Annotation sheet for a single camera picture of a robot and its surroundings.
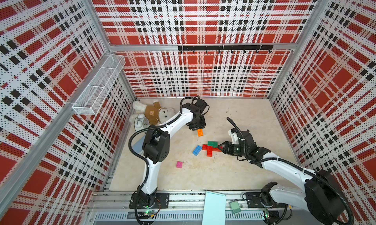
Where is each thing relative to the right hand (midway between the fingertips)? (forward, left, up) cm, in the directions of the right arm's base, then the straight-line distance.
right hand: (221, 147), depth 83 cm
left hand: (+14, +11, +1) cm, 17 cm away
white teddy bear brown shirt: (+26, +43, -1) cm, 50 cm away
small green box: (-28, -4, -6) cm, 29 cm away
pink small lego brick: (-7, +25, -6) cm, 27 cm away
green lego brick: (+5, +3, -6) cm, 8 cm away
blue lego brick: (+2, +15, -8) cm, 16 cm away
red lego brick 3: (0, +7, -6) cm, 9 cm away
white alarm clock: (+17, +50, +3) cm, 53 cm away
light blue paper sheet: (-29, +6, -5) cm, 30 cm away
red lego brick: (+4, +10, -7) cm, 12 cm away
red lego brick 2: (+2, +2, -8) cm, 9 cm away
